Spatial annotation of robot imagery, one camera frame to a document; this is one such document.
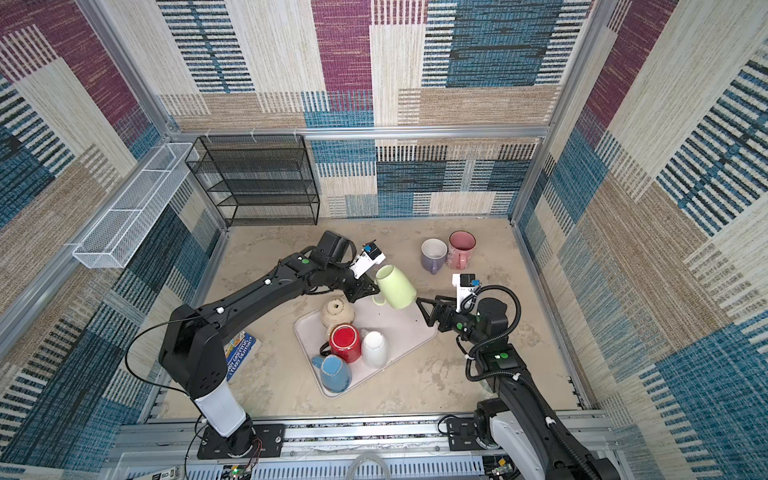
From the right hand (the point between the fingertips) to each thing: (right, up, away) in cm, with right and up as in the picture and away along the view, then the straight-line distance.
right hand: (426, 303), depth 79 cm
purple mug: (+6, +13, +26) cm, 30 cm away
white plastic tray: (-5, -10, +10) cm, 15 cm away
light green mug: (-8, +4, -1) cm, 9 cm away
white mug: (-14, -12, -1) cm, 18 cm away
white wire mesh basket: (-74, +17, -7) cm, 76 cm away
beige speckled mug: (-25, -4, +7) cm, 27 cm away
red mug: (-22, -11, +2) cm, 24 cm away
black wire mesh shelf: (-57, +39, +30) cm, 76 cm away
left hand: (-13, +5, +3) cm, 14 cm away
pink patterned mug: (+15, +16, +26) cm, 34 cm away
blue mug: (-23, -16, -5) cm, 29 cm away
